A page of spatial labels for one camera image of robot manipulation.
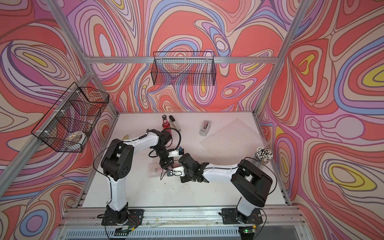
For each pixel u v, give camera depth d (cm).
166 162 82
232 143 102
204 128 105
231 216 73
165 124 95
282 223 74
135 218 73
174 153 82
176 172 74
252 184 45
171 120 110
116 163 52
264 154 75
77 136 72
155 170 85
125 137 104
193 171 66
